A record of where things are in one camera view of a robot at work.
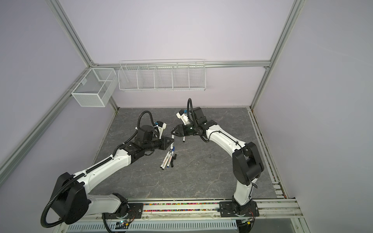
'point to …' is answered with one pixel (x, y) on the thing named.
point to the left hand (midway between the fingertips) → (173, 142)
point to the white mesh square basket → (96, 88)
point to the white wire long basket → (165, 75)
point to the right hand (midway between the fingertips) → (173, 133)
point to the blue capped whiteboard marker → (173, 149)
